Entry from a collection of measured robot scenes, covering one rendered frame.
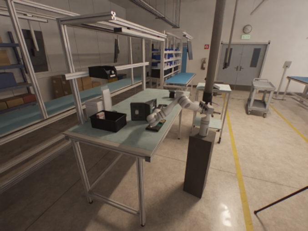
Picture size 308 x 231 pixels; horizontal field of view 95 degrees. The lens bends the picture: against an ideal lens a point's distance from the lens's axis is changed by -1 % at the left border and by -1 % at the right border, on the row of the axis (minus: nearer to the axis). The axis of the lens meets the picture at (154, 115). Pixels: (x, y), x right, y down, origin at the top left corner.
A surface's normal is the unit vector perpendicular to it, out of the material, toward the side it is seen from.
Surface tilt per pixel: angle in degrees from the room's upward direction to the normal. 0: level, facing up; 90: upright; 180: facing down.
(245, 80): 90
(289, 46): 90
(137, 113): 90
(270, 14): 90
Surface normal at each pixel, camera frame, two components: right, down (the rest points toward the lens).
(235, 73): -0.36, 0.37
